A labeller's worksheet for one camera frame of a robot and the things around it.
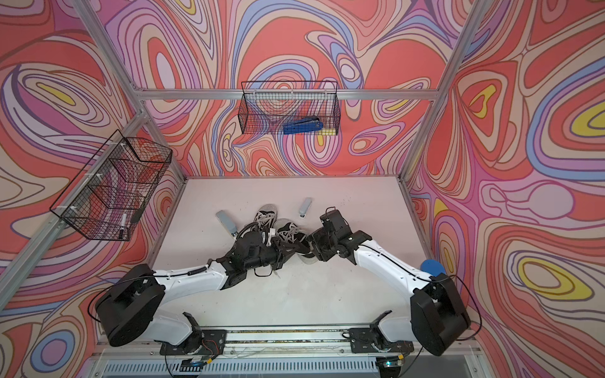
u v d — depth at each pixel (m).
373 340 0.67
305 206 1.06
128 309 0.43
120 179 0.80
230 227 1.01
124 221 0.73
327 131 0.84
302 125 0.91
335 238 0.63
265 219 0.98
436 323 0.41
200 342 0.72
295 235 0.91
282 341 0.75
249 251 0.64
